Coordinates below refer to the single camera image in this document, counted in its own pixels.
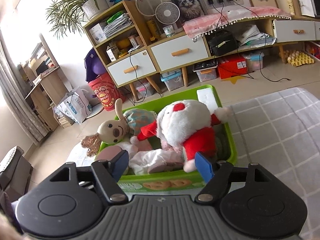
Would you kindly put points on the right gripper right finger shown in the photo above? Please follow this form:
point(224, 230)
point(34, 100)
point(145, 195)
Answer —
point(215, 175)

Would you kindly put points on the clear storage box blue lid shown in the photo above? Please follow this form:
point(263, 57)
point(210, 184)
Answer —
point(173, 79)

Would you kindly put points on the red snack-print storage bucket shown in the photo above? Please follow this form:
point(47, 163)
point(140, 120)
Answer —
point(106, 91)

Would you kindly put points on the yellow egg tray toy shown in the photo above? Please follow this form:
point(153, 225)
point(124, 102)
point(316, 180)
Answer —
point(297, 58)

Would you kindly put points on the white sponge block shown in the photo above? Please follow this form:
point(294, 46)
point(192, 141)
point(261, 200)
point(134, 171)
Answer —
point(207, 97)

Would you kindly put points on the white cloth garment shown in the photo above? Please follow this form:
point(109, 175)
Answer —
point(143, 159)

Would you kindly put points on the santa claus plush toy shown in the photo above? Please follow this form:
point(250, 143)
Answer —
point(187, 124)

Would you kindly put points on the red cardboard box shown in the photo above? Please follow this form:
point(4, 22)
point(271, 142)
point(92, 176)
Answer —
point(230, 66)

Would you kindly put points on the beige bunny plush doll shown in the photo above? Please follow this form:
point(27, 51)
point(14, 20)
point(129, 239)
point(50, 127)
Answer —
point(119, 132)

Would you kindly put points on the black bag on shelf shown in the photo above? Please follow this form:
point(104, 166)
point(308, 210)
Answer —
point(221, 43)

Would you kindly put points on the wooden cabinet with white drawers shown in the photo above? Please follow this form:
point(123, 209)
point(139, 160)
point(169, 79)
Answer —
point(167, 54)

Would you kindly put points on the small white desk fan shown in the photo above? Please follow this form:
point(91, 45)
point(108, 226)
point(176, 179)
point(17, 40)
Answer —
point(168, 13)

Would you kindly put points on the pink lace cloth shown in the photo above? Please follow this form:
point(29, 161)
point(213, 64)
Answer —
point(208, 24)

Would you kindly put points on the potted spider plant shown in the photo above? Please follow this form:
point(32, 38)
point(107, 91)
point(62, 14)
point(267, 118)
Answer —
point(66, 16)

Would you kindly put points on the clear storage box pink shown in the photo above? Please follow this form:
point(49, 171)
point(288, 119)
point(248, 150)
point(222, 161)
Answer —
point(144, 88)

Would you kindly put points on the white round fan frame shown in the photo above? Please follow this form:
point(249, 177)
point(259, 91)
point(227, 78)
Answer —
point(147, 7)

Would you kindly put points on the long low wooden shelf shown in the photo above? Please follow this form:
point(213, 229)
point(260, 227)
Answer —
point(270, 32)

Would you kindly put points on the grey checked tablecloth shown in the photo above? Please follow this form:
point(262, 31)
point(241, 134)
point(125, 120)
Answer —
point(281, 132)

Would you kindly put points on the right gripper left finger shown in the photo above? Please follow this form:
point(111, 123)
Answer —
point(107, 173)

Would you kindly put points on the framed cat picture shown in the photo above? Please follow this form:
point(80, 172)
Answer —
point(190, 9)

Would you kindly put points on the white paper shopping bag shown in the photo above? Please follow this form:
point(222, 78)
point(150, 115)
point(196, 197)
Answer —
point(75, 105)

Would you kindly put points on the clear box with keyboard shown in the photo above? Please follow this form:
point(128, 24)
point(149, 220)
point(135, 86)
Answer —
point(206, 70)

